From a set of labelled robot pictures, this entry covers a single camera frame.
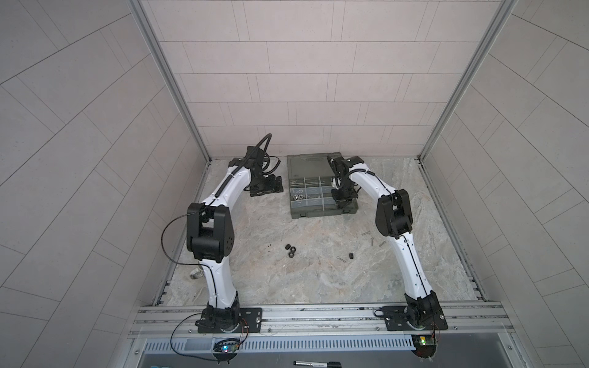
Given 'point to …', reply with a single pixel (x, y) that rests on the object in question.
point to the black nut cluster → (292, 250)
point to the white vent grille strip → (206, 345)
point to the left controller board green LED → (225, 349)
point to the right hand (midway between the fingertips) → (338, 205)
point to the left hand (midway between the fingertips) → (279, 185)
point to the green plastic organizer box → (310, 186)
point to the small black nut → (351, 255)
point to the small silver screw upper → (367, 232)
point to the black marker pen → (327, 364)
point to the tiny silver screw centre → (342, 260)
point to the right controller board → (425, 345)
